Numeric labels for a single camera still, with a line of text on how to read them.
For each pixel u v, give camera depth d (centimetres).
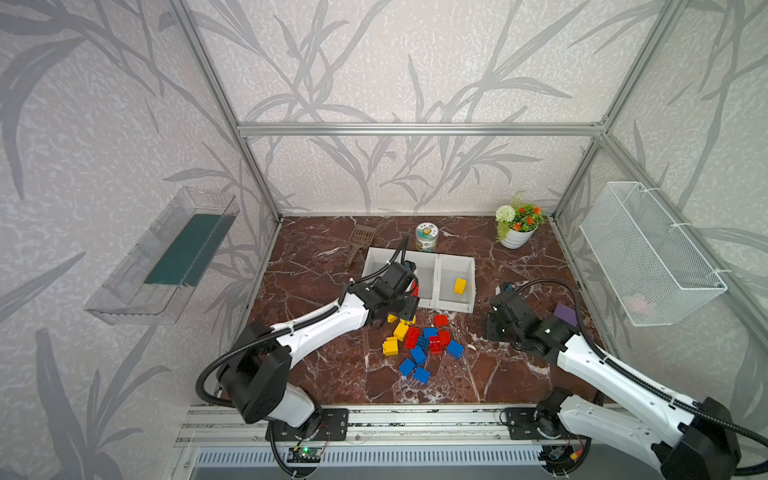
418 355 83
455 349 86
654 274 61
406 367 83
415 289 96
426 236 104
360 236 115
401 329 88
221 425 75
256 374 42
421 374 81
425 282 99
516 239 105
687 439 39
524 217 101
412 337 87
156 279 63
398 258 67
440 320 93
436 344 87
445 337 87
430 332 89
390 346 85
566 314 94
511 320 62
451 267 101
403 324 89
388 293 64
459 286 97
